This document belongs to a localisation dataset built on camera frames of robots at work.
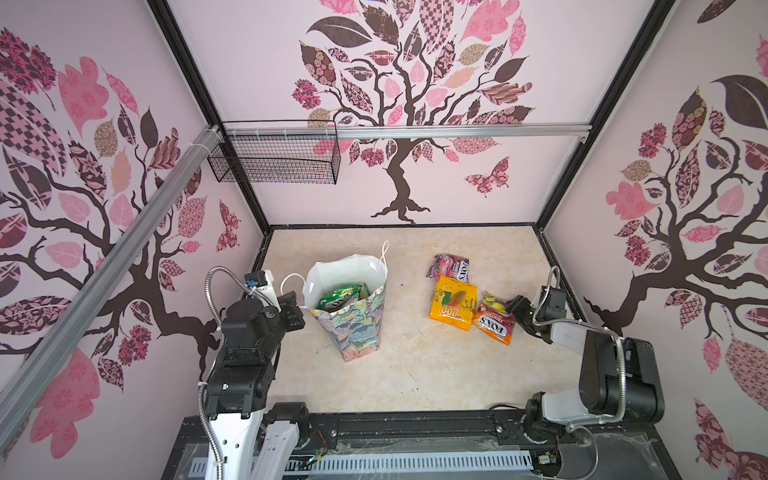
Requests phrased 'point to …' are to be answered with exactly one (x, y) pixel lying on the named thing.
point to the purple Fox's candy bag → (450, 266)
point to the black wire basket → (277, 152)
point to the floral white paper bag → (356, 328)
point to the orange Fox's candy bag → (494, 318)
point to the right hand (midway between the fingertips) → (513, 304)
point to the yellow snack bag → (453, 302)
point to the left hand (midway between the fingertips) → (296, 298)
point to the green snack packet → (342, 297)
